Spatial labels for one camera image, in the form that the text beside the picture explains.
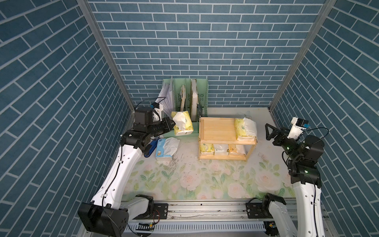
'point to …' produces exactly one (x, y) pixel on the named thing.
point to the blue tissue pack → (166, 148)
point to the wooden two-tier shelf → (221, 131)
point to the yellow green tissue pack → (246, 129)
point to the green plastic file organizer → (203, 98)
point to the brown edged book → (183, 94)
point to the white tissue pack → (221, 149)
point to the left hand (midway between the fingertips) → (180, 122)
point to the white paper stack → (166, 102)
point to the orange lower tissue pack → (232, 149)
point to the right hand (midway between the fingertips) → (275, 127)
